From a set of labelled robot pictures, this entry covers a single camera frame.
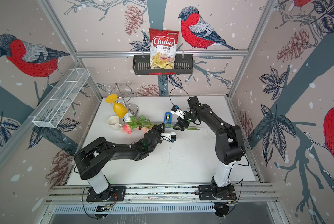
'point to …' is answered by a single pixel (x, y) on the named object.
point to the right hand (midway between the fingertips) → (177, 121)
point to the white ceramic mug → (113, 122)
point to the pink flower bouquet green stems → (141, 122)
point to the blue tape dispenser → (168, 118)
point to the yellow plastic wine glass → (120, 109)
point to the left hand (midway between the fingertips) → (163, 119)
